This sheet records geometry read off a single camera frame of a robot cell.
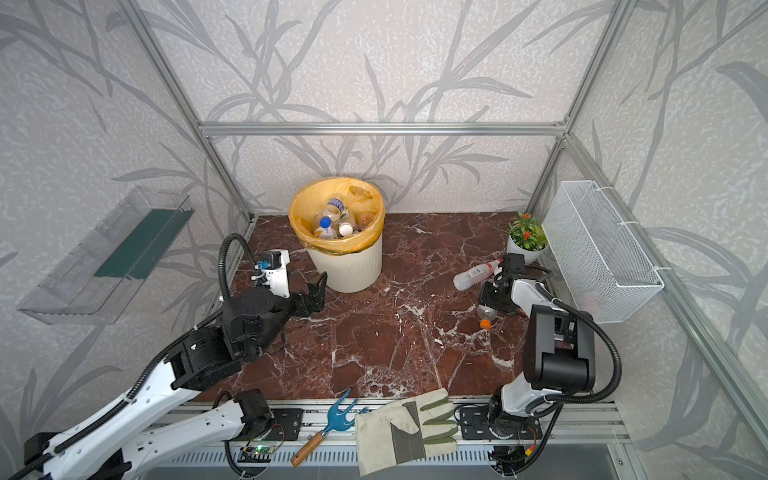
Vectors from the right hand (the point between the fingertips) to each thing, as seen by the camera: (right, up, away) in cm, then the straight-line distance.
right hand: (486, 297), depth 95 cm
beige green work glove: (-26, -28, -23) cm, 45 cm away
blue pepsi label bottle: (-48, +28, -7) cm, 56 cm away
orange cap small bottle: (-38, +24, -10) cm, 46 cm away
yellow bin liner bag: (-39, +32, -3) cm, 51 cm away
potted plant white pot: (+13, +19, -1) cm, 23 cm away
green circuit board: (-62, -32, -24) cm, 73 cm away
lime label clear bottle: (-44, +22, -8) cm, 49 cm away
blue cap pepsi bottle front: (-50, +21, -9) cm, 55 cm away
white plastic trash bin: (-43, +9, -8) cm, 44 cm away
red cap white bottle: (-4, +6, +1) cm, 8 cm away
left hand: (-47, +10, -30) cm, 56 cm away
